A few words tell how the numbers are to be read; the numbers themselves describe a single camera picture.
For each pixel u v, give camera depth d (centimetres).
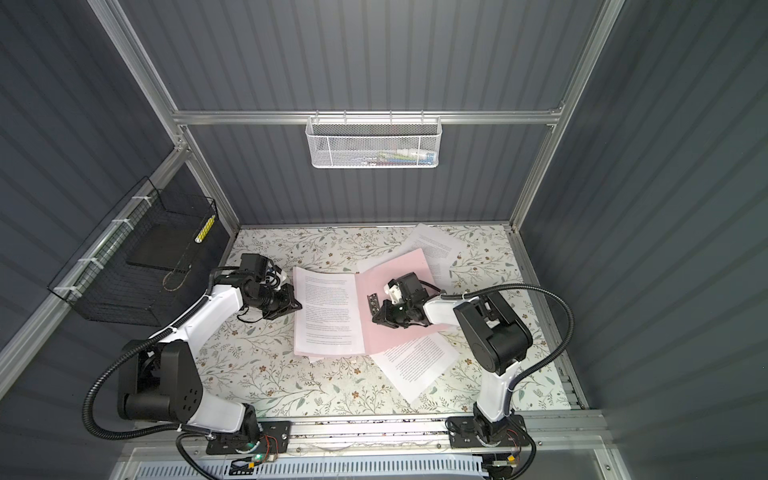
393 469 77
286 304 77
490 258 111
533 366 52
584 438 74
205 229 82
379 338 91
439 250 112
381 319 92
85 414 38
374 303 96
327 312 92
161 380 43
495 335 51
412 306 77
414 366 85
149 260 73
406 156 92
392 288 91
